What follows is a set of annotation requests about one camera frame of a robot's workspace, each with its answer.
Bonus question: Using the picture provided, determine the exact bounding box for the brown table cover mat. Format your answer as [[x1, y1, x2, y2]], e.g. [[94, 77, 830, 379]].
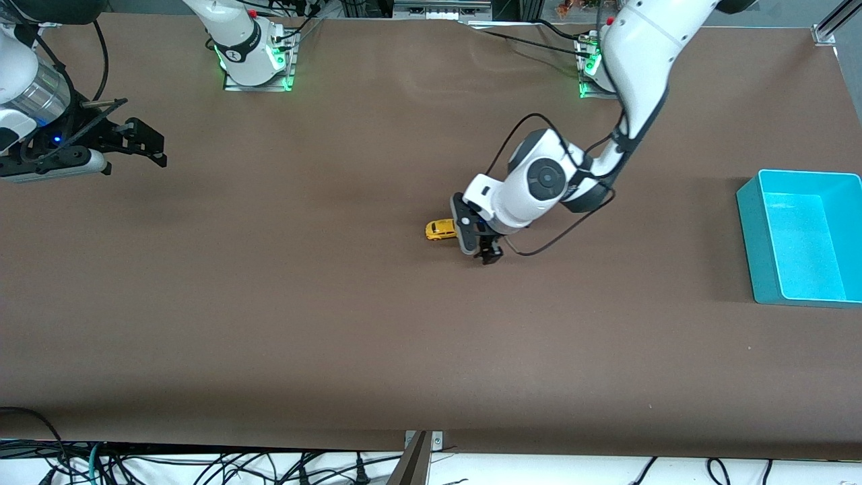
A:
[[0, 12, 862, 462]]

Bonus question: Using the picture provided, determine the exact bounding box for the aluminium equipment rack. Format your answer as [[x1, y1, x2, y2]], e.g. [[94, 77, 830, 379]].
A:
[[393, 0, 494, 21]]

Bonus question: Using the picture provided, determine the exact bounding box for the orange background object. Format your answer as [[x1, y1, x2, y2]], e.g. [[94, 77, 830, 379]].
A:
[[556, 0, 610, 18]]

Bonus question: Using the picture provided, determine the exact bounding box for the teal plastic bin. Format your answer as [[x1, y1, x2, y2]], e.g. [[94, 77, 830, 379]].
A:
[[735, 168, 862, 310]]

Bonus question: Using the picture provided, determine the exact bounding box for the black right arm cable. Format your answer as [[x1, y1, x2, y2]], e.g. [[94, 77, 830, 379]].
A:
[[27, 19, 110, 159]]

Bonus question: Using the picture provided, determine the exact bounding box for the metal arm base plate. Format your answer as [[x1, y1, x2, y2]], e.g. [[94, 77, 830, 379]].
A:
[[578, 34, 624, 100], [222, 30, 298, 93]]

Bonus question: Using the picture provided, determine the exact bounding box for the black base cable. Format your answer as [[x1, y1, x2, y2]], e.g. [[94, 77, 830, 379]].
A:
[[465, 22, 588, 53], [537, 19, 588, 41], [266, 0, 327, 48]]

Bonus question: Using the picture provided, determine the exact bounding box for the silver metal bracket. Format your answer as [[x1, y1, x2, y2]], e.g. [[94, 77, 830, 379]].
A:
[[404, 430, 444, 451]]

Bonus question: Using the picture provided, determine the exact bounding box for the dark metal post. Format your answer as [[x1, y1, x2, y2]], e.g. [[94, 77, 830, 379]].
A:
[[387, 431, 432, 485]]

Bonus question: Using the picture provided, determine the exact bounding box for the black looped floor cable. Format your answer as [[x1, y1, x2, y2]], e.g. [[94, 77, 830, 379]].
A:
[[0, 406, 68, 485]]

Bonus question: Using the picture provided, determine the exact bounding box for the aluminium frame profile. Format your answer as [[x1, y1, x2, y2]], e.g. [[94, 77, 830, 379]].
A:
[[811, 0, 862, 46]]

